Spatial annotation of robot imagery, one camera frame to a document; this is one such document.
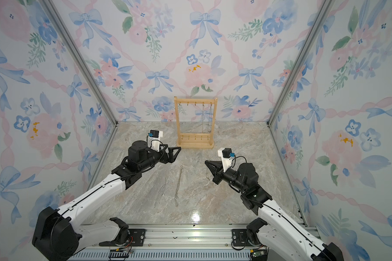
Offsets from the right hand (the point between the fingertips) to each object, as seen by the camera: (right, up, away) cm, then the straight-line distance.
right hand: (207, 162), depth 71 cm
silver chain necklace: (-14, -7, +27) cm, 31 cm away
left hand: (-15, +7, +6) cm, 17 cm away
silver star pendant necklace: (-23, -20, +17) cm, 35 cm away
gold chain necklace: (+1, -12, +24) cm, 27 cm away
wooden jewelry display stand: (+2, +9, +37) cm, 38 cm away
